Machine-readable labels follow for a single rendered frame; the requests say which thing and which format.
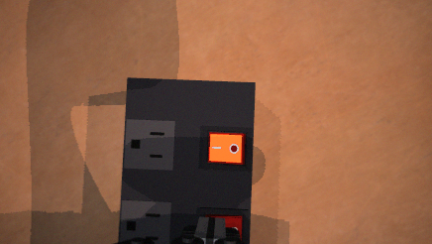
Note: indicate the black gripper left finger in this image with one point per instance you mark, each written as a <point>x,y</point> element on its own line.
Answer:
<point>201,234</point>

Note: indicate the black power strip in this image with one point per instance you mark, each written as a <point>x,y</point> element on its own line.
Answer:
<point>188,152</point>

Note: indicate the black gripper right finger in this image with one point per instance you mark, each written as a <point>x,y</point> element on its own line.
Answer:
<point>219,232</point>

